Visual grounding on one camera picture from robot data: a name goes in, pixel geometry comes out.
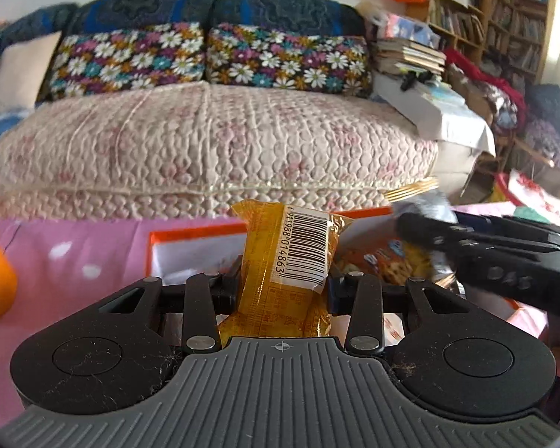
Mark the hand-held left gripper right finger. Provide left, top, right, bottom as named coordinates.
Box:
left=327, top=273, right=477, bottom=355

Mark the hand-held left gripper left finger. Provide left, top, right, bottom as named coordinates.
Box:
left=98, top=256, right=242, bottom=353

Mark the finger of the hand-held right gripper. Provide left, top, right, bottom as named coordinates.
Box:
left=396, top=213, right=560, bottom=314
left=452, top=211, right=560, bottom=251

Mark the orange cardboard box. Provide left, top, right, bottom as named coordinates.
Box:
left=147, top=205, right=528, bottom=352

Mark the red white paper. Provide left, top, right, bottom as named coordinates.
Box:
left=494, top=170, right=560, bottom=225

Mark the beige pillow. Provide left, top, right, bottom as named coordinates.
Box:
left=0, top=31, right=63, bottom=123

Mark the gold striped card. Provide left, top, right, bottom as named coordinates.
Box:
left=384, top=178, right=440, bottom=202

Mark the silver snack packet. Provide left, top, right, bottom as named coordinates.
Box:
left=392, top=193, right=456, bottom=285

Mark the orange yellow snack packet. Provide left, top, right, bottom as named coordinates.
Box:
left=217, top=199, right=354, bottom=339

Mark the dark red cookie packet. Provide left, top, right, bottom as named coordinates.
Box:
left=340, top=237, right=418, bottom=286

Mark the wooden bookshelf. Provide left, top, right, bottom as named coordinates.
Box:
left=428, top=0, right=557, bottom=78

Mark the stack of books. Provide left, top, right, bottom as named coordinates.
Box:
left=372, top=38, right=447, bottom=78

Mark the quilted sofa cover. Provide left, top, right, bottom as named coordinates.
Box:
left=0, top=81, right=440, bottom=221

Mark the teal tissue pack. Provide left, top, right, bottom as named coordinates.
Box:
left=512, top=205, right=550, bottom=223

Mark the pile of clothes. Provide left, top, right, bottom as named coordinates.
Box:
left=447, top=49, right=560, bottom=171

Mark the flowered cushion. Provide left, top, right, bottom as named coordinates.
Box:
left=206, top=22, right=373, bottom=99
left=49, top=23, right=207, bottom=102

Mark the blue patterned sofa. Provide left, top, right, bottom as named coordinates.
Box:
left=0, top=0, right=370, bottom=101

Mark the purple flowered tablecloth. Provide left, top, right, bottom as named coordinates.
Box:
left=0, top=200, right=560, bottom=423

